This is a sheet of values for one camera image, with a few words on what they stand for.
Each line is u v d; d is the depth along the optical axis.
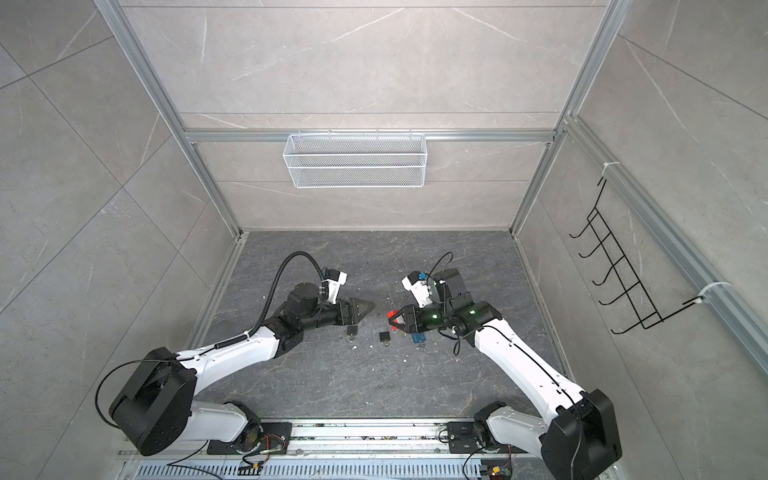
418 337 0.90
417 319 0.66
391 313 0.73
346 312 0.72
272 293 0.64
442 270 0.68
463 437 0.73
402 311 0.69
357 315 0.72
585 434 0.37
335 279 0.76
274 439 0.73
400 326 0.71
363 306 0.75
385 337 0.91
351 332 0.92
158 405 0.42
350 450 0.73
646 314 0.58
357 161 1.01
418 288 0.70
